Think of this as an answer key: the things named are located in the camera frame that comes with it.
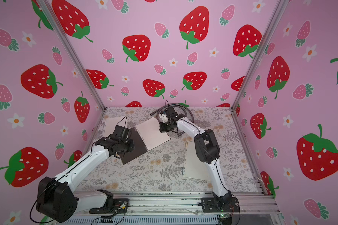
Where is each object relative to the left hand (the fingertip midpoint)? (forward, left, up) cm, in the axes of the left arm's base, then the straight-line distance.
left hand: (135, 146), depth 85 cm
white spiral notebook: (-9, -37, -10) cm, 40 cm away
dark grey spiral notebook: (+15, -4, -11) cm, 19 cm away
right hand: (+17, -15, -3) cm, 23 cm away
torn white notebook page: (+28, +28, -11) cm, 41 cm away
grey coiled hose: (+47, -28, -9) cm, 56 cm away
